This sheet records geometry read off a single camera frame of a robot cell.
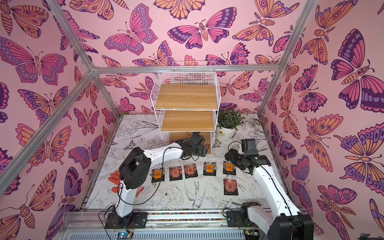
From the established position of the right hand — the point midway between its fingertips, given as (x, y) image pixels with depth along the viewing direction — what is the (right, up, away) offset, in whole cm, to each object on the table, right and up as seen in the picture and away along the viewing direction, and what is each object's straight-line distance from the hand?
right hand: (227, 157), depth 82 cm
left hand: (-13, +3, +12) cm, 18 cm away
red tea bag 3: (+2, -17, +2) cm, 17 cm away
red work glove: (-65, -13, +6) cm, 66 cm away
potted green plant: (+3, +21, +10) cm, 23 cm away
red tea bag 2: (-20, -10, +8) cm, 24 cm away
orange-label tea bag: (-9, -9, +10) cm, 16 cm away
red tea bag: (-29, -11, +8) cm, 32 cm away
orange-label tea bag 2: (+3, -9, +10) cm, 13 cm away
